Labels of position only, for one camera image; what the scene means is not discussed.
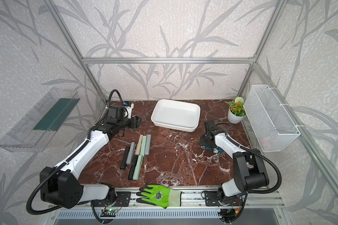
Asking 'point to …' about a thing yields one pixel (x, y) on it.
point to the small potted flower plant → (237, 110)
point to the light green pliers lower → (137, 168)
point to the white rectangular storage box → (176, 115)
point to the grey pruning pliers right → (148, 144)
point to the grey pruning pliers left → (129, 156)
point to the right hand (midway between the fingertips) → (204, 141)
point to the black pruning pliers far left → (125, 157)
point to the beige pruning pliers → (138, 151)
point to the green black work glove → (158, 195)
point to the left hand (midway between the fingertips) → (137, 118)
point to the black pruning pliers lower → (133, 167)
